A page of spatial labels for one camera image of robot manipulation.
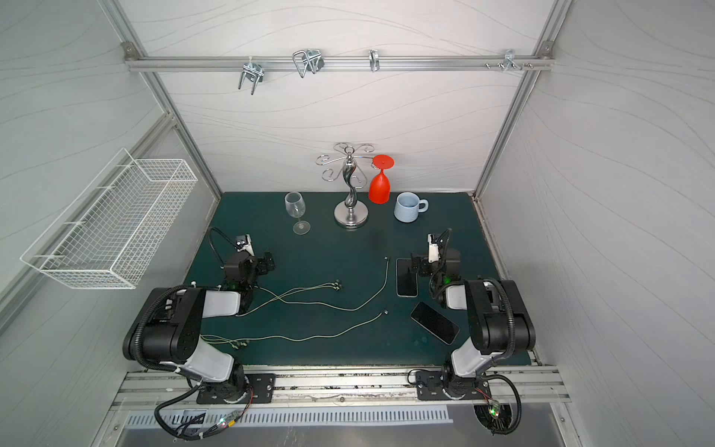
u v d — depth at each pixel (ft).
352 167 3.05
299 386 2.46
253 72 2.59
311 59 2.50
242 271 2.39
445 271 2.41
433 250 2.79
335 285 3.05
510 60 2.50
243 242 2.66
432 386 2.41
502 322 1.51
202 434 2.13
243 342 2.64
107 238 2.21
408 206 3.56
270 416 2.31
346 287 3.02
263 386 2.42
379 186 3.19
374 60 2.55
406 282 3.35
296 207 3.30
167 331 1.48
